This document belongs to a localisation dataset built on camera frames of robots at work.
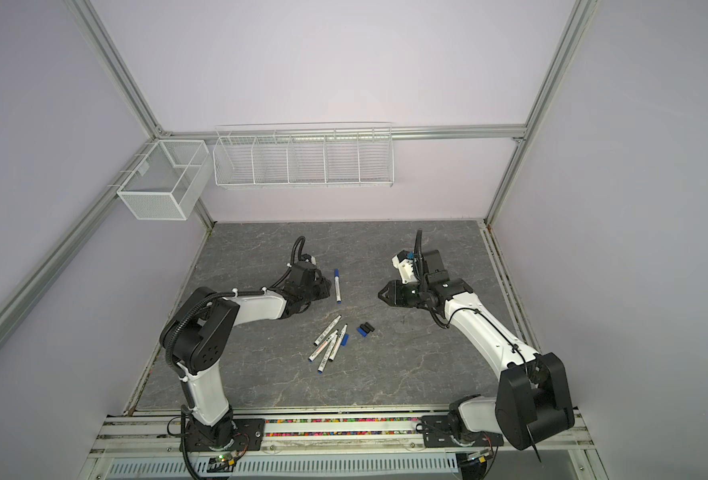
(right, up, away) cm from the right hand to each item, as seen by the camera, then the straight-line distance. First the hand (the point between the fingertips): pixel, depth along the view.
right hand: (384, 297), depth 83 cm
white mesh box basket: (-70, +35, +14) cm, 79 cm away
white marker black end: (-18, -16, +5) cm, 24 cm away
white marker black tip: (-18, -12, +8) cm, 23 cm away
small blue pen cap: (-11, -14, +7) cm, 19 cm away
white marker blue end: (-13, -15, +6) cm, 21 cm away
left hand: (-17, +1, +15) cm, 23 cm away
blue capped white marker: (-15, +1, +19) cm, 24 cm away
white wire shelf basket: (-26, +44, +15) cm, 53 cm away
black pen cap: (-5, -11, +9) cm, 15 cm away
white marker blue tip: (-18, -21, +1) cm, 28 cm away
